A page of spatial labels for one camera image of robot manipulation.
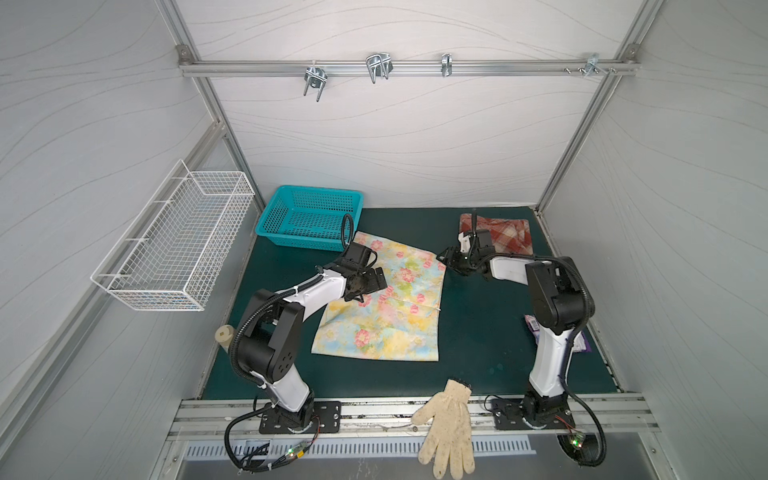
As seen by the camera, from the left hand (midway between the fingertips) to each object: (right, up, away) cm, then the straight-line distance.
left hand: (378, 280), depth 93 cm
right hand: (+23, +9, +9) cm, 27 cm away
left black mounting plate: (-12, -32, -20) cm, 40 cm away
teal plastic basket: (-29, +22, +25) cm, 44 cm away
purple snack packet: (+58, -17, -10) cm, 62 cm away
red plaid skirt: (+47, +14, +15) cm, 51 cm away
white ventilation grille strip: (-33, -34, -27) cm, 55 cm away
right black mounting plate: (+34, -31, -20) cm, 50 cm away
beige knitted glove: (+18, -35, -23) cm, 46 cm away
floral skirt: (+7, -12, -5) cm, 15 cm away
